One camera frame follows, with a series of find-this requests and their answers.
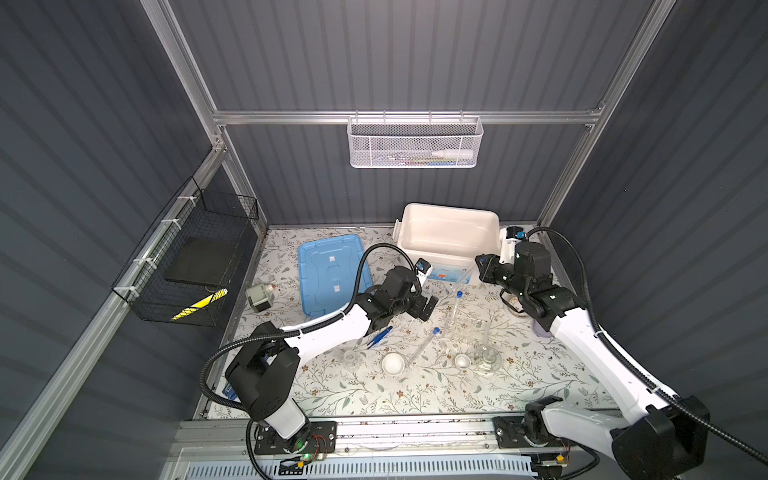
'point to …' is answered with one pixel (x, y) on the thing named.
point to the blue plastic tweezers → (379, 337)
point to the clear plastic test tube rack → (461, 318)
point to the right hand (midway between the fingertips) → (483, 260)
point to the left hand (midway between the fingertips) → (425, 290)
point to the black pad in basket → (203, 261)
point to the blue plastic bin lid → (329, 271)
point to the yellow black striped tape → (201, 304)
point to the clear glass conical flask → (487, 358)
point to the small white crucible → (462, 361)
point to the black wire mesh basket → (200, 213)
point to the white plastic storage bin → (445, 234)
